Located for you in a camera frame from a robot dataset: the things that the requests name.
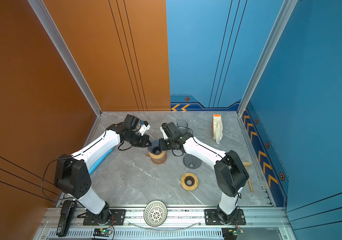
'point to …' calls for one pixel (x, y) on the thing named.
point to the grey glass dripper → (191, 162)
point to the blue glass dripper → (155, 148)
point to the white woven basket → (155, 213)
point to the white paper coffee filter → (217, 129)
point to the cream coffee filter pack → (213, 116)
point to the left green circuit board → (102, 232)
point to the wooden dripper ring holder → (157, 156)
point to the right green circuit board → (231, 233)
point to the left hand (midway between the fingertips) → (151, 142)
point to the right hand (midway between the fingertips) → (158, 145)
